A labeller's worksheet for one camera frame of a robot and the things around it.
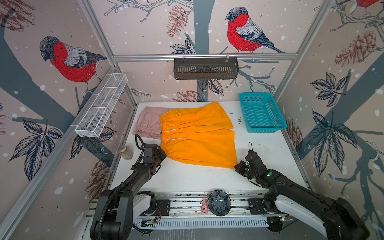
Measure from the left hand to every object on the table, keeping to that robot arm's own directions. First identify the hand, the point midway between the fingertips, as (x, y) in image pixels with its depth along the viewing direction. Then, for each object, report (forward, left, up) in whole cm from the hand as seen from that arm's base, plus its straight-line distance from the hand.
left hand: (163, 152), depth 89 cm
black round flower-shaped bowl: (-27, -32, -3) cm, 42 cm away
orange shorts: (+13, -25, -1) cm, 28 cm away
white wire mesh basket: (+4, +29, +26) cm, 40 cm away
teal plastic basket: (+34, -72, -3) cm, 79 cm away
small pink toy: (-29, -24, -1) cm, 38 cm away
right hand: (-9, -42, -2) cm, 43 cm away
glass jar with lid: (-1, +21, +3) cm, 21 cm away
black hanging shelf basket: (+52, -28, +25) cm, 64 cm away
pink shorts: (+22, +13, 0) cm, 26 cm away
